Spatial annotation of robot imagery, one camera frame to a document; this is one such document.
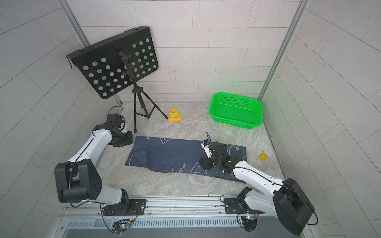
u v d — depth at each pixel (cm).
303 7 71
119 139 69
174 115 108
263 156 87
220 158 62
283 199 39
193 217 70
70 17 74
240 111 111
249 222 67
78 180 42
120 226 65
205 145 74
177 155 90
